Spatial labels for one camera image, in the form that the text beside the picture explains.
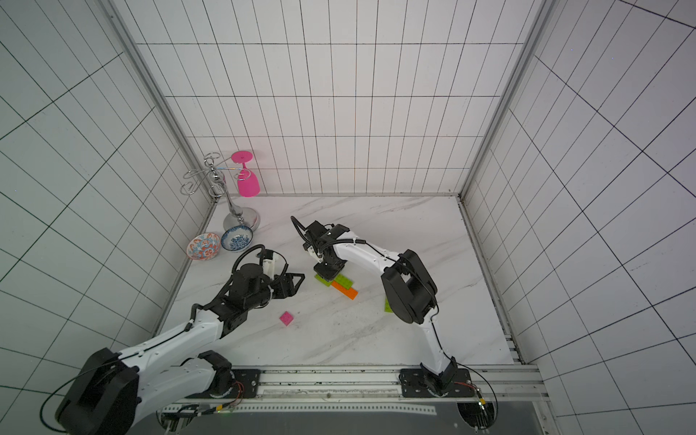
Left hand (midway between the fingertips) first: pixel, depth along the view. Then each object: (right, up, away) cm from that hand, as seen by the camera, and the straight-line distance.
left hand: (294, 281), depth 84 cm
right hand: (+11, +4, +8) cm, 15 cm away
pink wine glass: (-22, +34, +18) cm, 45 cm away
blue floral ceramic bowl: (-27, +12, +19) cm, 35 cm away
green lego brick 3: (+30, -9, +1) cm, 31 cm away
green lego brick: (+16, -2, +6) cm, 17 cm away
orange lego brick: (+14, -3, +6) cm, 15 cm away
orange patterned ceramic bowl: (-38, +9, +16) cm, 43 cm away
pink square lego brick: (-2, -11, -1) cm, 12 cm away
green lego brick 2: (+10, +2, -5) cm, 11 cm away
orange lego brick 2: (+18, -5, +6) cm, 19 cm away
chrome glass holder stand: (-26, +21, +22) cm, 40 cm away
